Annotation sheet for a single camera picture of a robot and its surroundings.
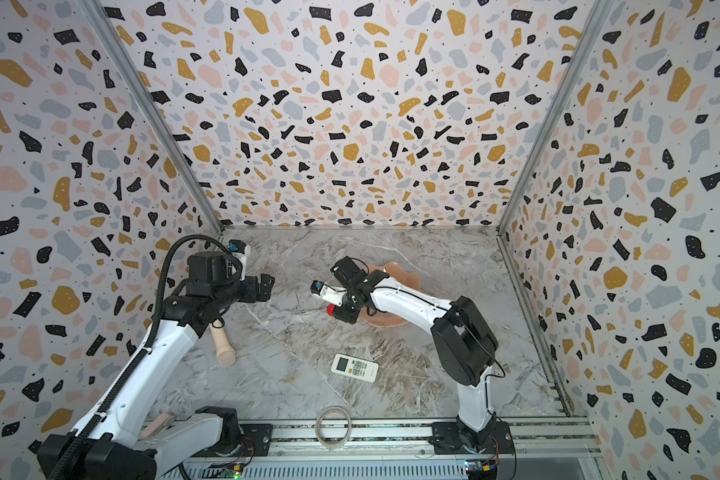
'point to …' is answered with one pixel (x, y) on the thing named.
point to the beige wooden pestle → (225, 356)
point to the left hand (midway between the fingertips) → (254, 272)
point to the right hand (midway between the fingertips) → (335, 302)
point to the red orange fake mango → (330, 309)
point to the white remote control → (354, 367)
